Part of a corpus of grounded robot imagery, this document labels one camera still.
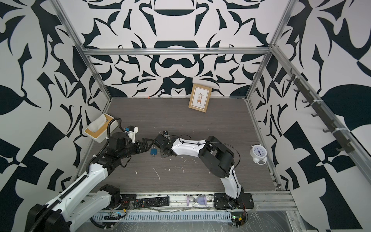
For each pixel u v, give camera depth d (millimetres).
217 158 496
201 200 727
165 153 662
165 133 840
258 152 891
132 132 741
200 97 1082
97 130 961
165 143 709
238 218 709
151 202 730
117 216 711
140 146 704
